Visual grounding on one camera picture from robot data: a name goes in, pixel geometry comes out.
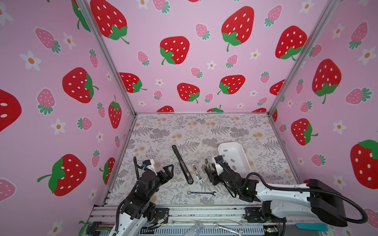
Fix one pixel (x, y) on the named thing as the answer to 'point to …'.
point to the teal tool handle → (321, 227)
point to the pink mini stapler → (196, 172)
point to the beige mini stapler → (206, 161)
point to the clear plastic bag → (197, 229)
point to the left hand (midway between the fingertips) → (169, 168)
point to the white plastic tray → (234, 155)
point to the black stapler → (188, 177)
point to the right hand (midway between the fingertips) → (207, 167)
